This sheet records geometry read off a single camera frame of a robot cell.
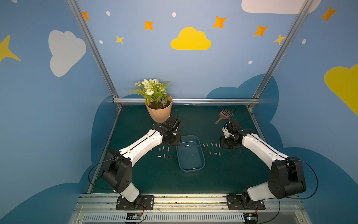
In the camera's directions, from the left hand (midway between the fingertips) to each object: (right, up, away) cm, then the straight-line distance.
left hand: (178, 139), depth 86 cm
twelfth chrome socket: (-12, -12, +5) cm, 18 cm away
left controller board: (-23, -39, -14) cm, 47 cm away
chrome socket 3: (-7, -8, +9) cm, 14 cm away
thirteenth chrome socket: (+26, -11, +7) cm, 29 cm away
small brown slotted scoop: (+38, +17, +29) cm, 51 cm away
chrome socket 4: (-11, -7, +10) cm, 16 cm away
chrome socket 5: (-13, -8, +10) cm, 18 cm away
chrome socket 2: (+24, -5, +12) cm, 28 cm away
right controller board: (+39, -40, -13) cm, 57 cm away
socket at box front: (+10, -18, +1) cm, 21 cm away
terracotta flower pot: (-13, +19, +13) cm, 26 cm away
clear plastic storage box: (+8, -11, +7) cm, 15 cm away
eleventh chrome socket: (+22, -10, +8) cm, 25 cm away
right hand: (+30, -3, +4) cm, 30 cm away
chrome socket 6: (-6, -12, +5) cm, 15 cm away
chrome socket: (+18, -6, +12) cm, 23 cm away
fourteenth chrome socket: (+28, -10, +7) cm, 31 cm away
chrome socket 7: (-9, -12, +6) cm, 16 cm away
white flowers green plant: (-16, +31, +3) cm, 35 cm away
